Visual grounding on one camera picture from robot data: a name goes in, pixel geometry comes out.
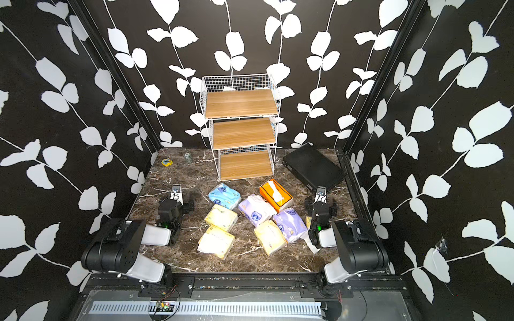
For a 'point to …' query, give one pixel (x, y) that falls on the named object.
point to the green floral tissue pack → (221, 217)
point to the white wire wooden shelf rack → (243, 112)
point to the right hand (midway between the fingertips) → (321, 193)
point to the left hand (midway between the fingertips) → (180, 191)
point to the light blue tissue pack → (225, 196)
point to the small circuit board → (164, 306)
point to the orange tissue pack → (276, 194)
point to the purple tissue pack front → (256, 210)
